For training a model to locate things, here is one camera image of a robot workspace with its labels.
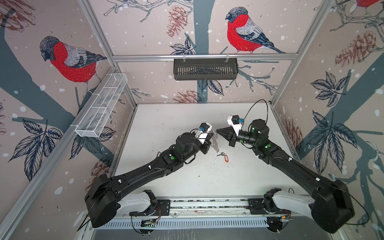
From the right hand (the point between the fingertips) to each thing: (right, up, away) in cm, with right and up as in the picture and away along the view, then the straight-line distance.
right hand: (217, 132), depth 73 cm
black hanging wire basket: (-3, +42, +33) cm, 53 cm away
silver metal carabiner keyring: (-1, -5, +3) cm, 6 cm away
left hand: (-2, -1, -3) cm, 4 cm away
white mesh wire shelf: (-61, +6, -1) cm, 61 cm away
